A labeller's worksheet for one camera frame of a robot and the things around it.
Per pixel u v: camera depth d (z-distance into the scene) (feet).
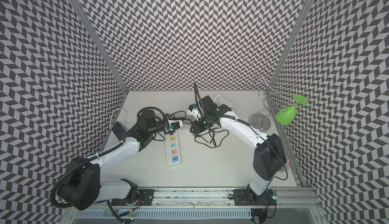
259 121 3.19
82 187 1.34
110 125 3.27
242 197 2.37
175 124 2.14
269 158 1.44
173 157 2.71
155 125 2.22
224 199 2.41
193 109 2.37
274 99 3.79
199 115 2.42
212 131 3.23
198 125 2.29
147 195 2.39
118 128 3.01
